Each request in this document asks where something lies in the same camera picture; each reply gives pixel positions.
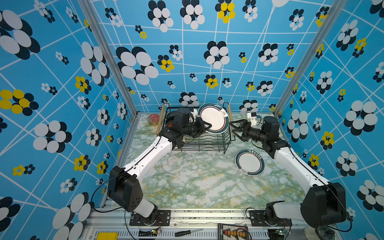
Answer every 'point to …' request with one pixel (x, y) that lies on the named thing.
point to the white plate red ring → (249, 162)
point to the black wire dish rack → (206, 141)
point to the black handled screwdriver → (184, 232)
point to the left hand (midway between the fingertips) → (213, 124)
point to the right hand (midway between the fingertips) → (231, 127)
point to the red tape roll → (153, 119)
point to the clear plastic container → (325, 232)
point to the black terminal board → (232, 232)
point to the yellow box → (107, 236)
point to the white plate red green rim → (215, 115)
